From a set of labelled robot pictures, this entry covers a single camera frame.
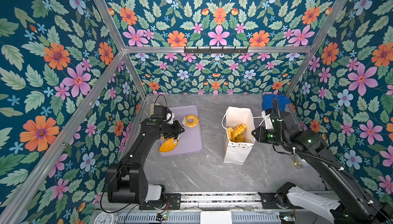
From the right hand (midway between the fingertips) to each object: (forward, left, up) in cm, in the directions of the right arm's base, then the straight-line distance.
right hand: (252, 131), depth 69 cm
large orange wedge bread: (+5, +45, -22) cm, 50 cm away
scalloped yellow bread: (+5, +8, -12) cm, 15 cm away
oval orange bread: (+6, +2, -17) cm, 18 cm away
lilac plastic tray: (+9, +32, -26) cm, 42 cm away
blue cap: (+41, -25, -24) cm, 54 cm away
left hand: (+9, +33, -9) cm, 36 cm away
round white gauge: (-30, +67, -21) cm, 76 cm away
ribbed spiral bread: (+10, +3, -14) cm, 17 cm away
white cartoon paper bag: (-5, +6, -12) cm, 14 cm away
